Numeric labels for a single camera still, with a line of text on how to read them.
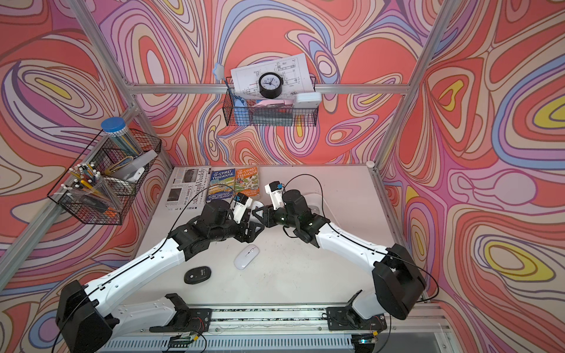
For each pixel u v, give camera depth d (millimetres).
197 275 810
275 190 695
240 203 664
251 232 674
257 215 746
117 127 695
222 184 1087
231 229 640
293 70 823
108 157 781
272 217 688
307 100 718
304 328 730
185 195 1032
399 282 420
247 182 1106
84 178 599
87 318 375
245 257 863
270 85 784
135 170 725
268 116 805
